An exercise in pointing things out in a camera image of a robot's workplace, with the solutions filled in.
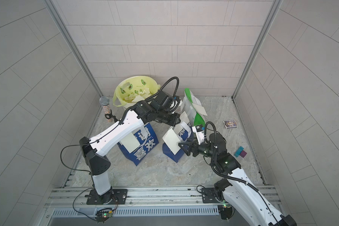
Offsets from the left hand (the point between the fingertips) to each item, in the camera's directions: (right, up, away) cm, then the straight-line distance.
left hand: (183, 120), depth 72 cm
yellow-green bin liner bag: (-34, +22, +22) cm, 46 cm away
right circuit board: (+20, -44, -5) cm, 49 cm away
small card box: (+35, -5, +27) cm, 44 cm away
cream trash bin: (-30, +8, +5) cm, 32 cm away
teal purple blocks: (+36, -20, +14) cm, 44 cm away
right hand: (0, -12, -1) cm, 12 cm away
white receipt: (-6, -9, -5) cm, 12 cm away
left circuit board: (-38, -44, -7) cm, 58 cm away
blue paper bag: (-20, -11, +7) cm, 24 cm away
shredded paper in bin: (-27, +14, +16) cm, 35 cm away
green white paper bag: (+5, +8, +9) cm, 13 cm away
